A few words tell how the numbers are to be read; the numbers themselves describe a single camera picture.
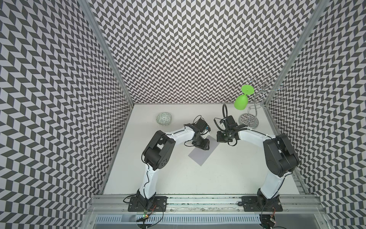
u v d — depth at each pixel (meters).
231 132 0.71
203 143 0.83
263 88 0.82
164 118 1.08
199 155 0.89
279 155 0.52
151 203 0.64
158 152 0.53
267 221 0.69
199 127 0.78
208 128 0.88
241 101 0.88
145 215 0.66
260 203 0.65
